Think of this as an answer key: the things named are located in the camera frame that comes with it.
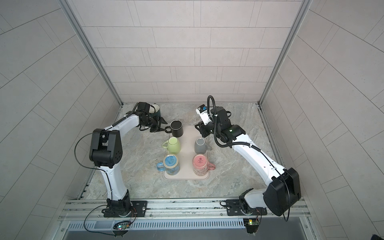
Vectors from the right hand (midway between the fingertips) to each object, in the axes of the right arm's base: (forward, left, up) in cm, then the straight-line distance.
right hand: (197, 125), depth 76 cm
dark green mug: (+13, +24, 0) cm, 27 cm away
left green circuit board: (-39, +36, -20) cm, 57 cm away
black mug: (+8, +13, -13) cm, 20 cm away
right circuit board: (-41, -23, -25) cm, 53 cm away
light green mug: (-3, +14, -13) cm, 20 cm away
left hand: (+14, +16, -11) cm, 24 cm away
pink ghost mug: (-17, -1, -12) cm, 21 cm away
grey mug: (-4, -1, -15) cm, 15 cm away
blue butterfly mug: (-15, +14, -12) cm, 24 cm away
